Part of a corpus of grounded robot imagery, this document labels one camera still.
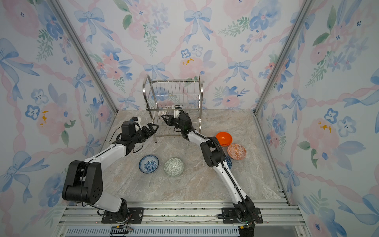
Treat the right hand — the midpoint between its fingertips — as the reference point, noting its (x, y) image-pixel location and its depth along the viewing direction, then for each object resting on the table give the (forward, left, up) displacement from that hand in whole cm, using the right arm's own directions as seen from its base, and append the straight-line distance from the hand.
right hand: (163, 115), depth 101 cm
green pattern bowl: (-32, -9, -12) cm, 35 cm away
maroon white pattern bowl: (+2, +1, +1) cm, 2 cm away
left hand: (-14, +2, +3) cm, 14 cm away
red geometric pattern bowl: (-21, -49, -12) cm, 54 cm away
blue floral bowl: (-31, +6, -11) cm, 33 cm away
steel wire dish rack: (+19, +3, 0) cm, 20 cm away
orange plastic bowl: (-13, -42, -9) cm, 45 cm away
